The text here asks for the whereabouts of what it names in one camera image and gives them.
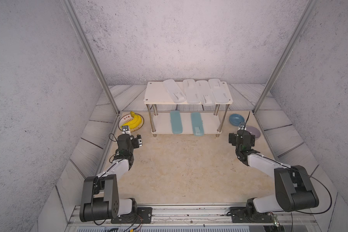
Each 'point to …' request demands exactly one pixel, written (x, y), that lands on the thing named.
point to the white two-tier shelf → (212, 122)
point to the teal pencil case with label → (197, 123)
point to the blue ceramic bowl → (235, 119)
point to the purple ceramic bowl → (253, 131)
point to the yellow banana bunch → (135, 122)
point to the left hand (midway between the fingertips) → (132, 135)
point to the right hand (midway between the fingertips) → (243, 133)
